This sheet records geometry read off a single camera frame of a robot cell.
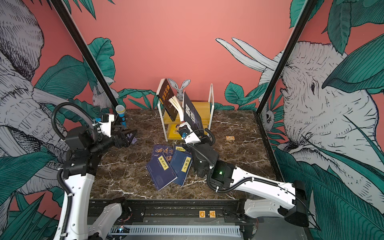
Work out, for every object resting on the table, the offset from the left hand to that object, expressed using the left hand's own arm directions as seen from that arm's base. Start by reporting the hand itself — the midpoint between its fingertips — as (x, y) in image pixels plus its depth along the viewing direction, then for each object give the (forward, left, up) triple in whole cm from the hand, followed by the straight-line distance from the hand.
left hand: (128, 127), depth 66 cm
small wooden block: (+15, -56, -35) cm, 67 cm away
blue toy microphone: (+23, +14, -11) cm, 29 cm away
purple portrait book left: (+6, -12, -33) cm, 36 cm away
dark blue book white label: (-4, -21, -31) cm, 38 cm away
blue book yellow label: (-8, -9, -34) cm, 36 cm away
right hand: (-4, -29, +6) cm, 30 cm away
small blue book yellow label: (+7, -20, -32) cm, 38 cm away
